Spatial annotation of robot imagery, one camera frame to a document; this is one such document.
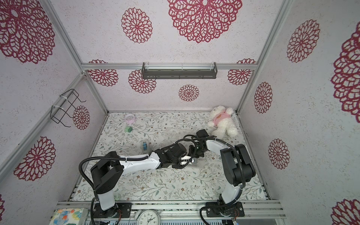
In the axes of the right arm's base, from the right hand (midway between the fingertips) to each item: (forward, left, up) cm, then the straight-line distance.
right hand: (187, 153), depth 93 cm
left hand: (-4, +3, +3) cm, 6 cm away
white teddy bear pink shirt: (+25, -24, +3) cm, 35 cm away
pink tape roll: (+30, +47, +1) cm, 56 cm away
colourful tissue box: (-37, +57, +5) cm, 68 cm away
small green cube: (+19, +45, +1) cm, 49 cm away
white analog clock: (-36, +19, +3) cm, 41 cm away
